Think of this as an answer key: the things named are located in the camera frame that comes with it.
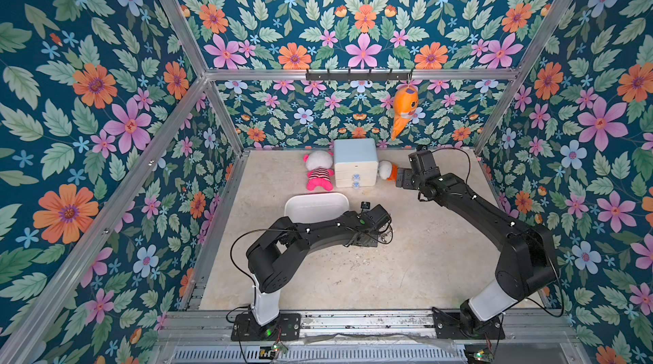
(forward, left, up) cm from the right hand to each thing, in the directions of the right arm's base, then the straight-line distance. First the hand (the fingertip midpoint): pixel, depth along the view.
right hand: (412, 173), depth 89 cm
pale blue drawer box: (+7, +20, -2) cm, 21 cm away
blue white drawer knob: (+5, +20, -8) cm, 22 cm away
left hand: (-18, +13, -15) cm, 27 cm away
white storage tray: (-4, +38, -18) cm, 42 cm away
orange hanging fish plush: (+23, +2, +15) cm, 28 cm away
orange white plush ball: (+10, +7, -10) cm, 16 cm away
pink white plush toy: (+13, +36, -10) cm, 39 cm away
